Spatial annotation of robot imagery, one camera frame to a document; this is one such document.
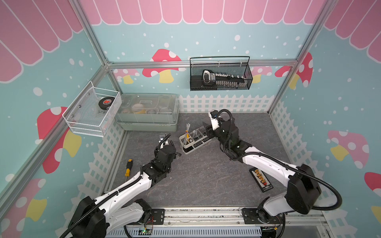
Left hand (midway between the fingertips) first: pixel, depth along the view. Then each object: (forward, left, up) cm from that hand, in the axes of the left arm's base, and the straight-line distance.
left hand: (167, 146), depth 82 cm
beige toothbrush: (+14, -11, -1) cm, 18 cm away
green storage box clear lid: (+27, +16, -1) cm, 31 cm away
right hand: (+10, -22, +12) cm, 27 cm away
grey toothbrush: (+9, -15, +2) cm, 17 cm away
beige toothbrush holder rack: (+8, -12, -7) cm, 16 cm away
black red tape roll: (+16, +33, +17) cm, 41 cm away
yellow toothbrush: (+10, -11, -4) cm, 16 cm away
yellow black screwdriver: (-5, +25, -15) cm, 30 cm away
